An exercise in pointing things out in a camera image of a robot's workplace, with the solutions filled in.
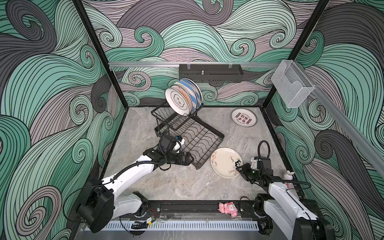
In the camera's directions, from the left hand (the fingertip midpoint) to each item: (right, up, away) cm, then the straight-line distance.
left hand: (188, 158), depth 80 cm
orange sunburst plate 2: (+8, +44, +29) cm, 53 cm away
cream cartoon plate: (+22, -5, +10) cm, 25 cm away
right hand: (+29, -8, +7) cm, 31 cm away
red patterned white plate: (+44, +22, +34) cm, 60 cm away
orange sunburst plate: (+1, +36, 0) cm, 36 cm away
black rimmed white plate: (-6, +32, +5) cm, 33 cm away
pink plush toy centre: (+20, -22, -9) cm, 31 cm away
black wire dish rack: (+7, +7, +19) cm, 21 cm away
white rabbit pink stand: (+54, -9, -2) cm, 54 cm away
